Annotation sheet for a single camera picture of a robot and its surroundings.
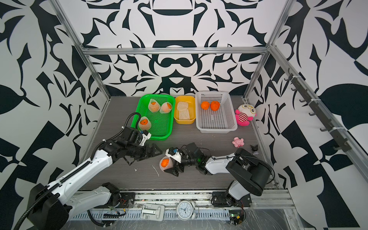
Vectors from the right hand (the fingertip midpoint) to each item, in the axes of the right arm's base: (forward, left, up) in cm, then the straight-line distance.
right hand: (166, 159), depth 80 cm
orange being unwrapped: (+43, -26, -4) cm, 50 cm away
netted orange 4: (+39, +12, +1) cm, 41 cm away
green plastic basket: (+27, +6, -5) cm, 28 cm away
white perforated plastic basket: (+40, -33, -8) cm, 52 cm away
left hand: (+2, +5, +6) cm, 8 cm away
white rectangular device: (-24, +5, -5) cm, 25 cm away
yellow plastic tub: (+43, -15, -5) cm, 46 cm away
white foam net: (+42, -10, -11) cm, 44 cm away
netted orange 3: (+24, +16, +1) cm, 29 cm away
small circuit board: (-25, -35, -9) cm, 44 cm away
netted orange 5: (+38, +3, 0) cm, 38 cm away
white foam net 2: (+46, -8, -7) cm, 47 cm away
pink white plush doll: (+33, -52, -2) cm, 62 cm away
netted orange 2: (-1, +1, -1) cm, 2 cm away
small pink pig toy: (+12, -44, -5) cm, 46 cm away
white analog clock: (-23, -10, -3) cm, 25 cm away
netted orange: (+41, -33, -2) cm, 53 cm away
